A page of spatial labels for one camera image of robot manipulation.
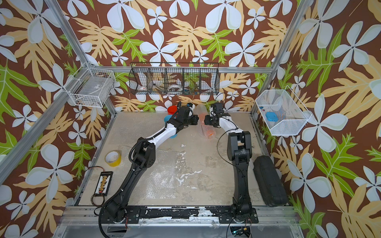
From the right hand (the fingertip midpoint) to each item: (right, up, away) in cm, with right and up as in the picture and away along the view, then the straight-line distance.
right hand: (206, 119), depth 107 cm
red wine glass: (-25, +7, -5) cm, 26 cm away
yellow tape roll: (-62, -26, -13) cm, 69 cm away
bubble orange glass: (0, -9, -7) cm, 11 cm away
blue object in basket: (+34, 0, -25) cm, 42 cm away
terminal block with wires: (-61, -39, -25) cm, 77 cm away
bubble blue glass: (-52, -30, -17) cm, 63 cm away
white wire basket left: (-71, +18, -21) cm, 76 cm away
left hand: (-5, +3, -5) cm, 8 cm away
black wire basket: (-22, +27, -11) cm, 37 cm away
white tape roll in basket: (-22, +22, -9) cm, 32 cm away
